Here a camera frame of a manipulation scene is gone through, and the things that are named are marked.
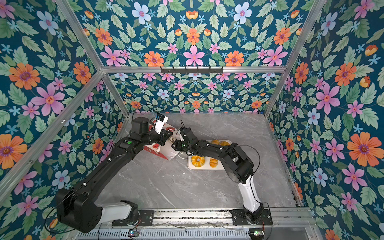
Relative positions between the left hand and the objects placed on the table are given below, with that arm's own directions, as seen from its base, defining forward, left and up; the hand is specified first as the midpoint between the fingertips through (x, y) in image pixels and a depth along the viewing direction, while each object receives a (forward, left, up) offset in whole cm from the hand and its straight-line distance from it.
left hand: (173, 129), depth 75 cm
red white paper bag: (+2, +9, -25) cm, 27 cm away
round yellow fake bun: (+5, -30, -25) cm, 39 cm away
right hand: (+3, +3, -19) cm, 19 cm away
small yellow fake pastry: (-8, -21, -25) cm, 34 cm away
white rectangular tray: (-9, -17, -28) cm, 34 cm away
